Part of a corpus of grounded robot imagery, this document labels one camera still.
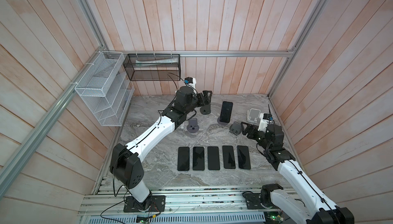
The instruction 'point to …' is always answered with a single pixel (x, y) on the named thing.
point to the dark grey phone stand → (205, 109)
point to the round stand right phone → (235, 128)
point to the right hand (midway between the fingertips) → (246, 123)
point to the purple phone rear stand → (224, 117)
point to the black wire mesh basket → (153, 67)
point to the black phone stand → (213, 160)
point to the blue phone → (183, 160)
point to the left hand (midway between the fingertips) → (207, 96)
